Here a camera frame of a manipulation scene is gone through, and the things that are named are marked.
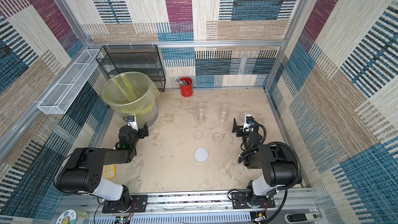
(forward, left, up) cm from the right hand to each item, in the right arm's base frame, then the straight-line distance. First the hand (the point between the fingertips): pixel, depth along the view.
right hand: (244, 120), depth 90 cm
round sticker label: (-45, +79, -1) cm, 91 cm away
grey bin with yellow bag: (+18, +71, +5) cm, 73 cm away
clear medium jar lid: (-5, +15, -11) cm, 19 cm away
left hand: (0, +63, -3) cm, 63 cm away
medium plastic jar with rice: (+7, +11, -2) cm, 13 cm away
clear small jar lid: (-3, +27, -11) cm, 29 cm away
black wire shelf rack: (+40, +62, +15) cm, 75 cm away
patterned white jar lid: (-16, +25, -9) cm, 31 cm away
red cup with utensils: (+28, +35, 0) cm, 45 cm away
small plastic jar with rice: (+10, +25, -5) cm, 28 cm away
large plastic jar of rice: (+1, +2, +1) cm, 2 cm away
